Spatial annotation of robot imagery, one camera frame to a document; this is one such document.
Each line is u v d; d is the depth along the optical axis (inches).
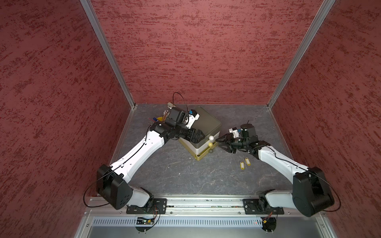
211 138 31.8
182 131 25.2
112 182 15.4
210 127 32.4
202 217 28.6
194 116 26.9
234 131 31.9
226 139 29.6
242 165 35.1
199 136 28.0
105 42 32.9
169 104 46.3
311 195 16.6
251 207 29.2
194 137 26.3
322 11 28.5
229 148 29.9
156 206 29.1
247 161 35.4
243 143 27.7
